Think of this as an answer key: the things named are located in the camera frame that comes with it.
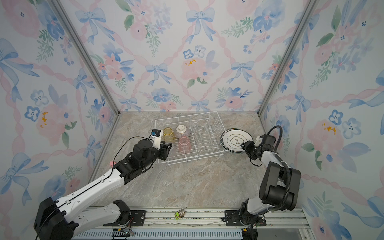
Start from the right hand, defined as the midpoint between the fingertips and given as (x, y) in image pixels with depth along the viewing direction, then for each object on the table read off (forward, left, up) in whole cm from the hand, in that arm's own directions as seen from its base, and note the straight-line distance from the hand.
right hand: (243, 146), depth 93 cm
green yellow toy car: (-37, +37, -4) cm, 53 cm away
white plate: (+8, +5, -3) cm, 10 cm away
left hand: (-8, +43, +16) cm, 47 cm away
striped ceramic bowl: (+12, +40, +2) cm, 42 cm away
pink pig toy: (-10, +82, -5) cm, 82 cm away
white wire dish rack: (+9, +31, -5) cm, 33 cm away
